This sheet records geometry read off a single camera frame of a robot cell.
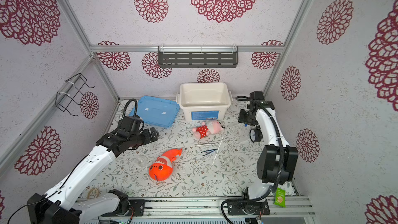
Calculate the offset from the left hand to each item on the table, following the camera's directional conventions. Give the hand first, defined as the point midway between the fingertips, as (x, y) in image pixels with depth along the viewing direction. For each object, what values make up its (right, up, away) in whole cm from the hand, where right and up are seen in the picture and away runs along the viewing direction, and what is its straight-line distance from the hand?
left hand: (151, 139), depth 79 cm
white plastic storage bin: (+28, +22, +40) cm, 54 cm away
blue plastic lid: (-6, +14, +35) cm, 38 cm away
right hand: (+50, +11, +7) cm, 51 cm away
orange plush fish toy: (+6, -15, -2) cm, 16 cm away
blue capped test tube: (+51, +6, +8) cm, 52 cm away
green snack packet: (+64, -28, -3) cm, 70 cm away
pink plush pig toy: (+33, +4, +18) cm, 37 cm away
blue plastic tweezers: (+31, -10, +13) cm, 35 cm away
